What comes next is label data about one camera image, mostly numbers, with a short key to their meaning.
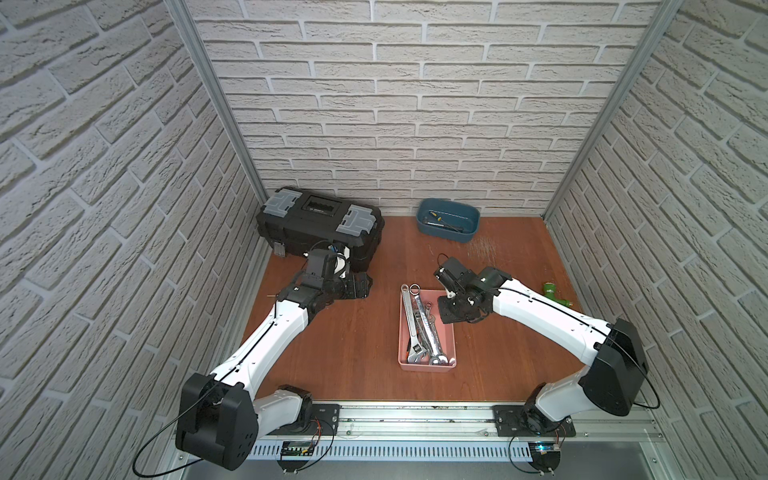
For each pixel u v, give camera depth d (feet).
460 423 2.47
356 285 2.38
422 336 2.81
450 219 3.87
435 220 3.85
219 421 1.28
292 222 3.14
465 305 1.84
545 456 2.28
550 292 3.12
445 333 2.91
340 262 2.19
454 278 2.05
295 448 2.38
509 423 2.41
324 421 2.47
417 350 2.72
